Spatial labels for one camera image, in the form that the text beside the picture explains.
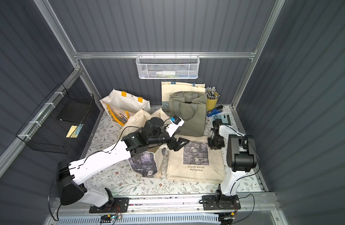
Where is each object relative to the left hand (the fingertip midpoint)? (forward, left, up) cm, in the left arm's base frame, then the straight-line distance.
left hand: (186, 137), depth 66 cm
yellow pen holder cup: (+42, -22, -12) cm, 49 cm away
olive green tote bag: (+24, -5, -4) cm, 25 cm away
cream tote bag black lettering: (+50, +10, -9) cm, 52 cm away
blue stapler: (+41, -26, -26) cm, 55 cm away
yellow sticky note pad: (+8, +61, -5) cm, 62 cm away
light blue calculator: (+34, -35, -27) cm, 56 cm away
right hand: (+10, -22, -29) cm, 38 cm away
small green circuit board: (-29, +40, -30) cm, 57 cm away
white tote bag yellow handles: (+42, +47, -20) cm, 67 cm away
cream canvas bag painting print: (-1, -8, -28) cm, 29 cm away
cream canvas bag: (-7, +17, -12) cm, 22 cm away
